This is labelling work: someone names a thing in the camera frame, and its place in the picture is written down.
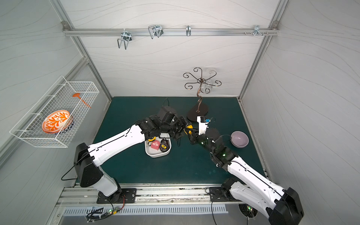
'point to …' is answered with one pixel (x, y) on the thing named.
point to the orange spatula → (77, 94)
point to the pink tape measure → (155, 144)
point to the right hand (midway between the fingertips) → (189, 127)
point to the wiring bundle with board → (96, 213)
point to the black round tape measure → (164, 145)
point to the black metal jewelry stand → (202, 82)
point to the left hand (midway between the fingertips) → (189, 127)
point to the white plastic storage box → (148, 150)
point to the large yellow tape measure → (190, 131)
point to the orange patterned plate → (56, 121)
